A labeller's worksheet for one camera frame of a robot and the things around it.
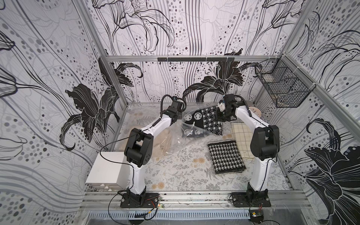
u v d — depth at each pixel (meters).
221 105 0.89
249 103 1.22
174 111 0.73
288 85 0.88
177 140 0.86
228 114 0.79
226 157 0.84
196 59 0.89
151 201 0.72
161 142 0.87
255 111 1.10
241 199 0.72
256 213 0.70
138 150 0.53
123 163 0.52
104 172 0.70
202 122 0.98
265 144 0.53
